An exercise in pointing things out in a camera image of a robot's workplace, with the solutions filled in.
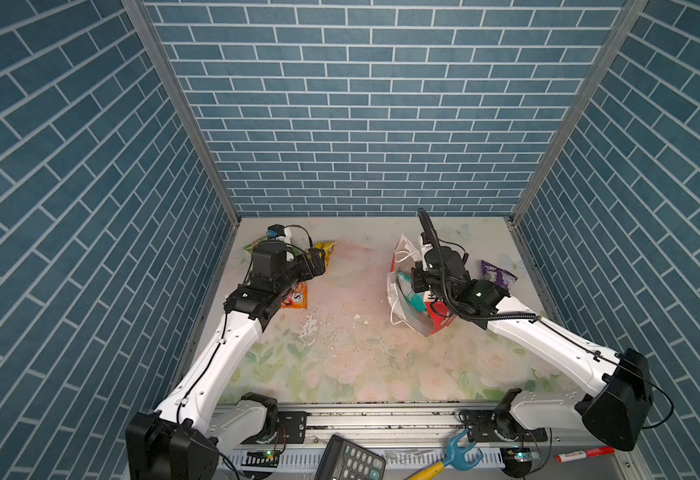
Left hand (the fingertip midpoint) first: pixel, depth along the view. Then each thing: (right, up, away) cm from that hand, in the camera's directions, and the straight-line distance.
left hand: (313, 255), depth 78 cm
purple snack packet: (+59, -8, +21) cm, 63 cm away
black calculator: (+9, -47, -10) cm, 49 cm away
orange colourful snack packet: (-8, -14, +16) cm, 23 cm away
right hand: (+27, -1, +1) cm, 27 cm away
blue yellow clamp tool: (+36, -47, -9) cm, 60 cm away
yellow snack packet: (+1, +1, +25) cm, 25 cm away
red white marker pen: (+67, -46, -8) cm, 82 cm away
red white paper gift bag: (+24, -1, -1) cm, 24 cm away
